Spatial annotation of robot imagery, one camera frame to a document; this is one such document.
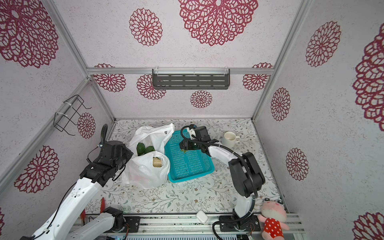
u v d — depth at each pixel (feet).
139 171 2.46
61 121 2.39
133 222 2.43
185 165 3.11
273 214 2.33
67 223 1.34
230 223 2.40
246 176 1.59
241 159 1.56
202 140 2.38
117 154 1.91
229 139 3.30
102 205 2.55
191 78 3.11
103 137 1.92
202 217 2.46
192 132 2.78
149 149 3.19
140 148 3.11
